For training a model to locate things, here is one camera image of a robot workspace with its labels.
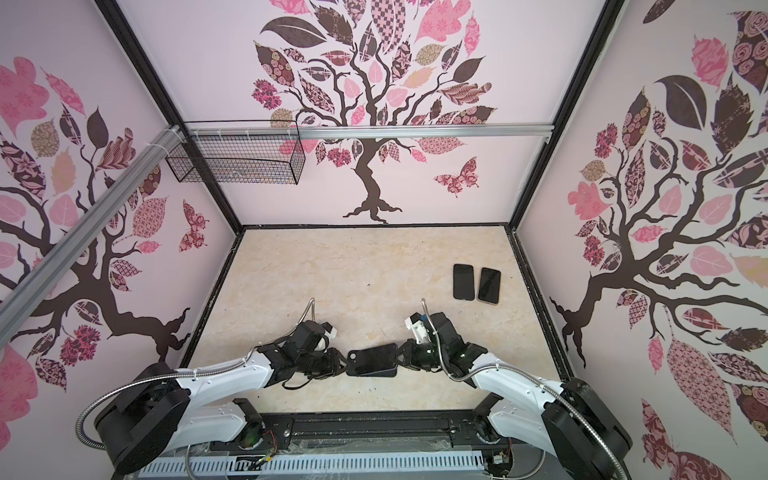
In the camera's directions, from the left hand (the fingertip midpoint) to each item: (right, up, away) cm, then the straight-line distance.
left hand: (348, 373), depth 83 cm
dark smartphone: (+9, +3, +1) cm, 9 cm away
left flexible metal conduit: (-9, +17, -13) cm, 23 cm away
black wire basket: (-28, +67, +12) cm, 74 cm away
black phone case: (+9, +3, +1) cm, 9 cm away
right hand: (+12, +6, -4) cm, 14 cm away
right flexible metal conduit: (+36, +14, -33) cm, 50 cm away
